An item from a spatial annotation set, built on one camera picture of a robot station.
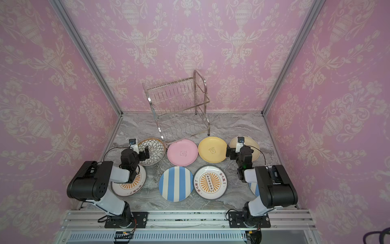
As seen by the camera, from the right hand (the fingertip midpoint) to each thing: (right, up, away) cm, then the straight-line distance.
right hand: (236, 144), depth 94 cm
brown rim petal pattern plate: (-51, -5, +6) cm, 52 cm away
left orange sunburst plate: (-61, -24, -10) cm, 66 cm away
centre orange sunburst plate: (-17, -20, -8) cm, 28 cm away
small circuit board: (-60, -41, -21) cm, 76 cm away
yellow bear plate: (-14, -4, +6) cm, 16 cm away
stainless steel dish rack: (-38, +26, +27) cm, 54 cm away
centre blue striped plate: (-37, -21, -8) cm, 43 cm away
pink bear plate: (-34, -6, +4) cm, 35 cm away
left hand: (-60, -2, +1) cm, 60 cm away
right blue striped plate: (+7, -23, -10) cm, 26 cm away
